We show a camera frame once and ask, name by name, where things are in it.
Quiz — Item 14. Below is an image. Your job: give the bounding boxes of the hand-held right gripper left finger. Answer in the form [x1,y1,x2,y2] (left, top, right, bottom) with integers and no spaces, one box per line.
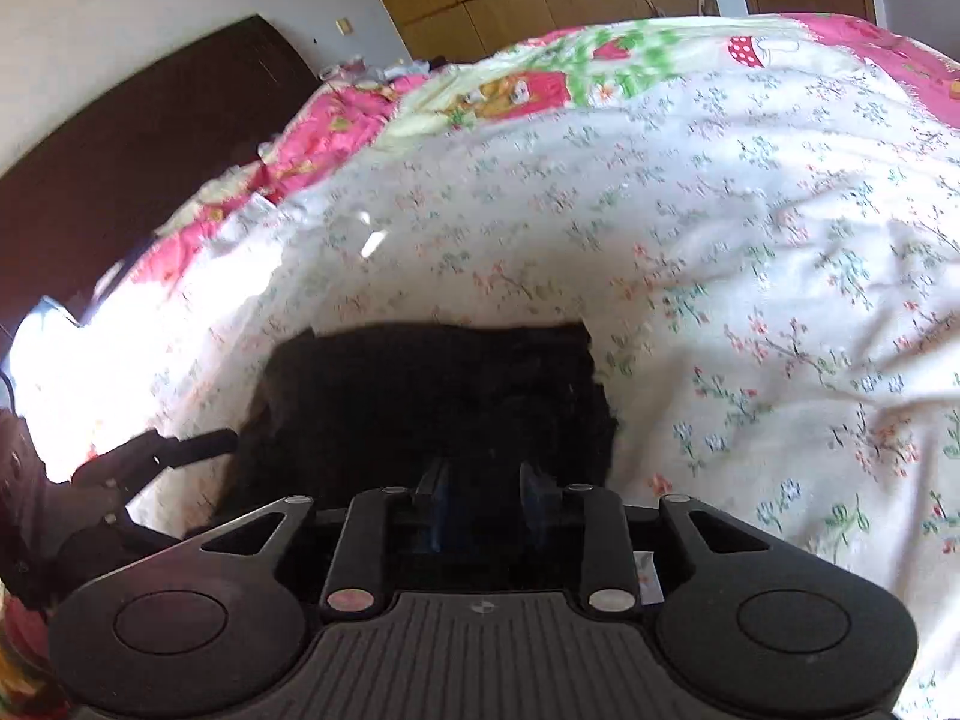
[201,457,452,612]

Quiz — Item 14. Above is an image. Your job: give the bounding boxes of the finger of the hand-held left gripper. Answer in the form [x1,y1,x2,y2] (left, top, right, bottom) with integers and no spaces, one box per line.
[71,427,239,494]

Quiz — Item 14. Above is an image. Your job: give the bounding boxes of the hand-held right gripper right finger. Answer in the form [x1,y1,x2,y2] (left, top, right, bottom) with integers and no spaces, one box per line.
[519,457,777,612]

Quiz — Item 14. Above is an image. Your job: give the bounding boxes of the black pants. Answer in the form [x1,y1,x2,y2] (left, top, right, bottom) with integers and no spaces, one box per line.
[191,321,622,586]

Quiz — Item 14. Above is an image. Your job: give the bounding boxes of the person's red clothing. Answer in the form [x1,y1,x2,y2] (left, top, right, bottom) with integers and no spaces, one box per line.
[0,585,68,720]

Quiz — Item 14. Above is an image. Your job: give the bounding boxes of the dark wooden headboard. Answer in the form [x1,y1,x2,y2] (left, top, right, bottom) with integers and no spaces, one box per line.
[0,13,323,331]

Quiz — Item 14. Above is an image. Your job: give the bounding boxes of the floral printed blanket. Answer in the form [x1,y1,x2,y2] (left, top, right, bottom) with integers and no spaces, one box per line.
[7,11,960,720]

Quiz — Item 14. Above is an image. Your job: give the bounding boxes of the small white clutter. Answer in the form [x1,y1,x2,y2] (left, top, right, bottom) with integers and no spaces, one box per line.
[319,54,430,85]

